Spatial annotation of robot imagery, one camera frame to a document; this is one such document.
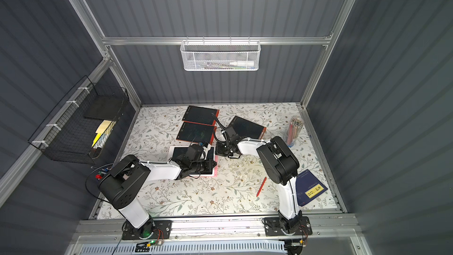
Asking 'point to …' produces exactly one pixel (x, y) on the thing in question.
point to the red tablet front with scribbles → (194, 132)
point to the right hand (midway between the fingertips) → (216, 151)
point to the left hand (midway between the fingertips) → (219, 166)
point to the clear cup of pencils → (295, 126)
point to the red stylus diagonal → (260, 189)
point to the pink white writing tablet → (175, 151)
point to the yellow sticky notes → (100, 130)
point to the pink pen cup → (101, 173)
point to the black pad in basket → (104, 107)
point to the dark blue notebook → (308, 187)
